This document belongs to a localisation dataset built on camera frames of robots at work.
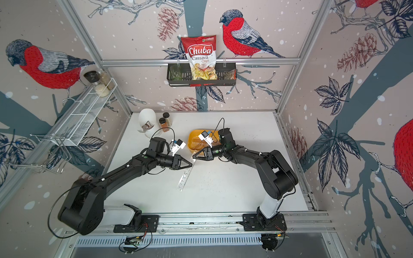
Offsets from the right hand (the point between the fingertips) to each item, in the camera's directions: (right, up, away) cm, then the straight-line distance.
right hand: (195, 157), depth 80 cm
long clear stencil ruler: (-4, -7, -4) cm, 9 cm away
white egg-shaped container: (-34, +23, +22) cm, 46 cm away
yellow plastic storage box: (-2, +3, +21) cm, 21 cm away
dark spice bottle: (-21, +19, +29) cm, 40 cm away
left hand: (-1, -2, -3) cm, 4 cm away
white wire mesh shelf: (-61, +15, -2) cm, 63 cm away
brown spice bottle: (-23, +16, +24) cm, 37 cm away
